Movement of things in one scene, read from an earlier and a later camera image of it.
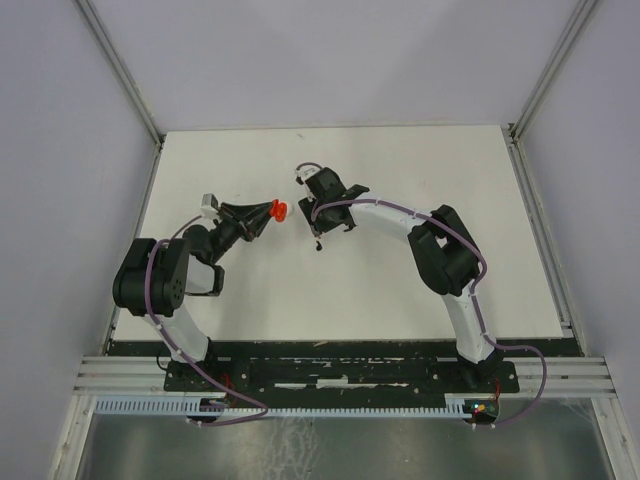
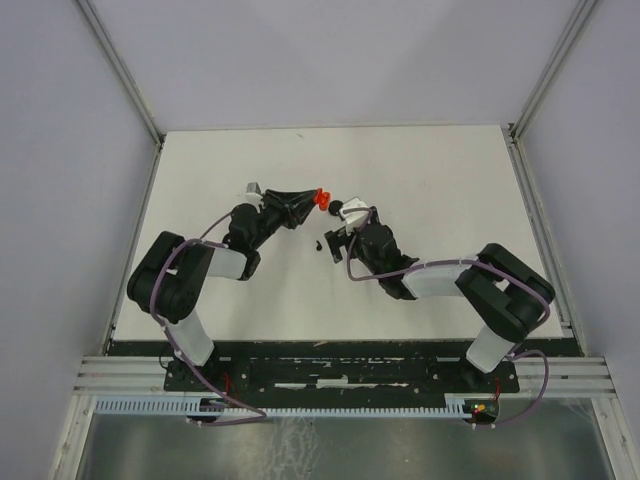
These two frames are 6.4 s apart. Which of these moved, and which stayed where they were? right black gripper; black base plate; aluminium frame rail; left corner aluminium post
Moved: right black gripper
Stayed: left corner aluminium post; aluminium frame rail; black base plate
